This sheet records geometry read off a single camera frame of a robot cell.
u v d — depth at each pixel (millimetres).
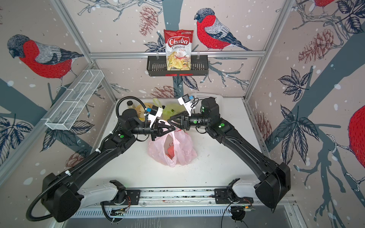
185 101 579
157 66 946
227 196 721
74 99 780
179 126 593
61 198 372
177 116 637
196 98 571
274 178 386
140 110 547
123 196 685
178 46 850
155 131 565
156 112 553
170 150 647
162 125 598
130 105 1065
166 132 622
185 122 563
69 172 415
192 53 880
